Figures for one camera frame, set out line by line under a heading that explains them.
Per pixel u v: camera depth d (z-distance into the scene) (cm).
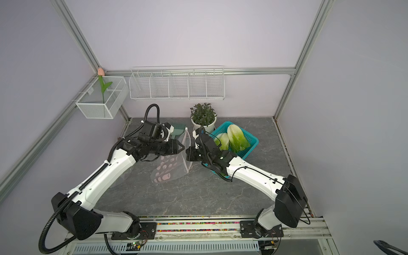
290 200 41
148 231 73
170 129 72
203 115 98
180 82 108
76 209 38
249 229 74
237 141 94
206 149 56
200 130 70
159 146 63
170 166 85
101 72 89
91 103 75
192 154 67
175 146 68
